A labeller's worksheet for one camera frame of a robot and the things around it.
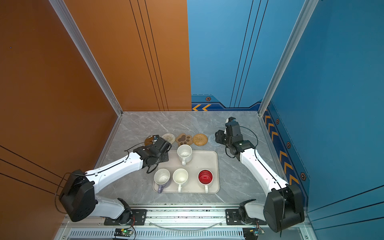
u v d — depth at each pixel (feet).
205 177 2.78
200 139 3.37
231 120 2.42
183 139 3.39
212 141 3.36
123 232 2.33
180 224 2.38
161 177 2.78
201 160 3.08
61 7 2.28
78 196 1.38
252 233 2.29
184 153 3.10
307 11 2.32
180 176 2.77
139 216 2.43
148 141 3.37
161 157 2.19
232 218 2.38
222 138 2.43
